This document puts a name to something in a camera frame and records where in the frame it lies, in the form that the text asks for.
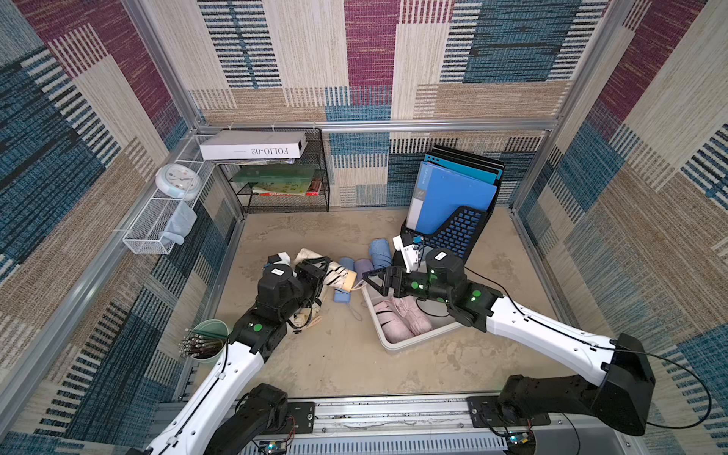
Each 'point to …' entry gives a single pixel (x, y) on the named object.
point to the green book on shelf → (275, 177)
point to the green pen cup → (209, 338)
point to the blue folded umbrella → (380, 253)
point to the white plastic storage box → (441, 317)
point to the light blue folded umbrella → (347, 262)
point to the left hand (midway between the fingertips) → (330, 261)
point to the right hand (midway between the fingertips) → (370, 274)
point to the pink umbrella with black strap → (393, 326)
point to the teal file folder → (490, 175)
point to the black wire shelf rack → (316, 200)
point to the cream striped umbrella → (336, 276)
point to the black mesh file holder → (462, 232)
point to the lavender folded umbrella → (362, 265)
